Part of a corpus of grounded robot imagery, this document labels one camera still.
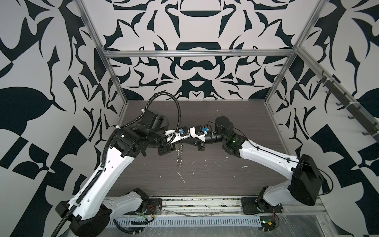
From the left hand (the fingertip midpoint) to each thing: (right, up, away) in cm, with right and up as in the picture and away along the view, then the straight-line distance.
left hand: (176, 136), depth 65 cm
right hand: (+2, -2, -1) cm, 3 cm away
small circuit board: (+43, -42, +6) cm, 60 cm away
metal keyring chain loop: (+1, -8, -1) cm, 8 cm away
